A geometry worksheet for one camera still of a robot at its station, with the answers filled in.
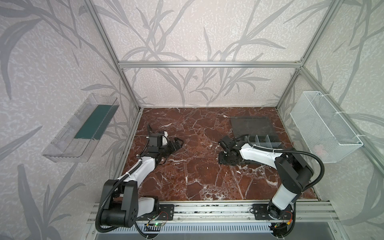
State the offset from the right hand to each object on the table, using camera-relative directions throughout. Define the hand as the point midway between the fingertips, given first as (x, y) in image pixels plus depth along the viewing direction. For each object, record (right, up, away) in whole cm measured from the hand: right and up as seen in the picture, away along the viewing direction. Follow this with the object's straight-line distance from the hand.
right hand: (220, 160), depth 91 cm
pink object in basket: (+47, +10, -18) cm, 51 cm away
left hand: (-25, +11, -3) cm, 27 cm away
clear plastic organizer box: (+31, +18, +18) cm, 40 cm away
